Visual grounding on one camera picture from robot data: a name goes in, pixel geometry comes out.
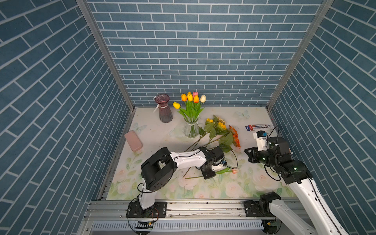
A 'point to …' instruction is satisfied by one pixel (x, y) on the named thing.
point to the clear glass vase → (196, 129)
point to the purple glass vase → (165, 115)
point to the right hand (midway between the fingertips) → (247, 150)
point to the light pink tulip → (234, 171)
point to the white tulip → (202, 98)
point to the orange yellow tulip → (190, 99)
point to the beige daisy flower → (221, 120)
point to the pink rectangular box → (133, 141)
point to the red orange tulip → (196, 99)
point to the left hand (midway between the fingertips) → (211, 175)
